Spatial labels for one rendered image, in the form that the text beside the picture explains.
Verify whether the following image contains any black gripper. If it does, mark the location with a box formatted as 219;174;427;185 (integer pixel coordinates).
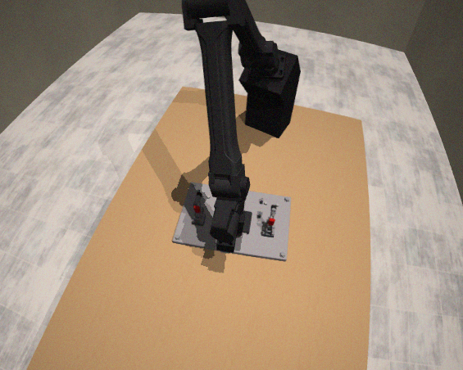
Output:
236;211;252;238

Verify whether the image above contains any grey toggle clamp with red handle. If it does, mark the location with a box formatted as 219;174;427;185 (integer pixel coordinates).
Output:
262;205;276;237

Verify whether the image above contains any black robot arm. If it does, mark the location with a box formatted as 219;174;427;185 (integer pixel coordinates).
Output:
182;0;286;254

